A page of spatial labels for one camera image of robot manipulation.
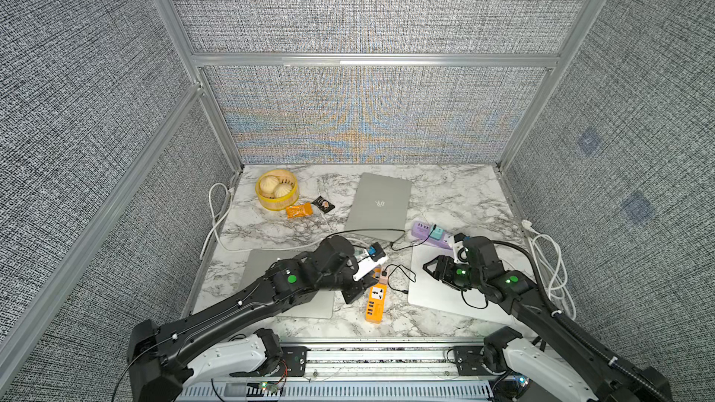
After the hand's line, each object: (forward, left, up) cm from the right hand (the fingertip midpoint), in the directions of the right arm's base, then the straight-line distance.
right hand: (427, 263), depth 79 cm
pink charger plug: (-3, +13, -5) cm, 14 cm away
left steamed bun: (+35, +54, -6) cm, 65 cm away
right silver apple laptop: (-5, 0, -8) cm, 10 cm away
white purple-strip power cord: (+11, -47, -14) cm, 50 cm away
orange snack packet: (+26, +41, -11) cm, 50 cm away
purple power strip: (+16, -2, -9) cm, 18 cm away
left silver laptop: (-8, +32, -13) cm, 36 cm away
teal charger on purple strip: (+12, -6, -4) cm, 14 cm away
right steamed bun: (+32, +48, -6) cm, 58 cm away
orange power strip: (-8, +15, -9) cm, 19 cm away
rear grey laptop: (+29, +12, -11) cm, 33 cm away
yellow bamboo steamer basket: (+30, +54, -10) cm, 62 cm away
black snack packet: (+28, +33, -11) cm, 45 cm away
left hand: (-7, +15, +8) cm, 18 cm away
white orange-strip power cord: (+20, +72, -10) cm, 75 cm away
